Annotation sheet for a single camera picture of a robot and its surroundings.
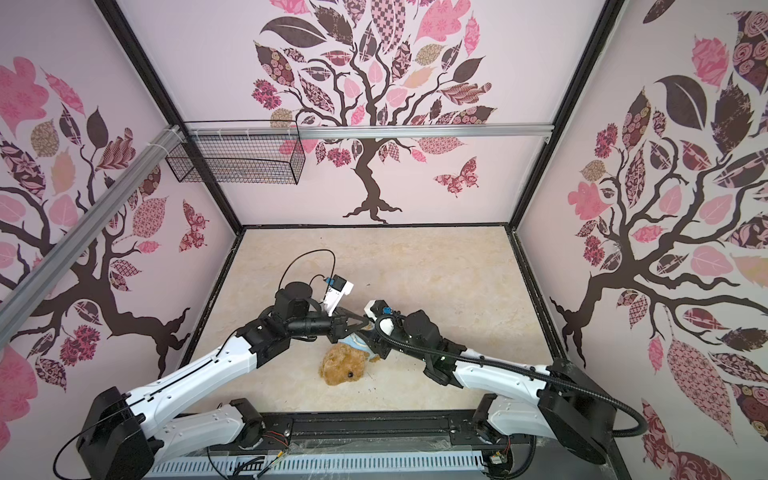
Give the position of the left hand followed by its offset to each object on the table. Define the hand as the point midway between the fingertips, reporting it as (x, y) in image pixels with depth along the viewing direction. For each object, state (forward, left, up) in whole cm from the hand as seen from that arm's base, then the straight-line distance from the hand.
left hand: (367, 328), depth 72 cm
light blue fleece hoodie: (-2, +3, -3) cm, 5 cm away
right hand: (+3, +1, -1) cm, 4 cm away
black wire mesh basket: (+55, +38, +15) cm, 69 cm away
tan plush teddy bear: (-8, +5, -4) cm, 10 cm away
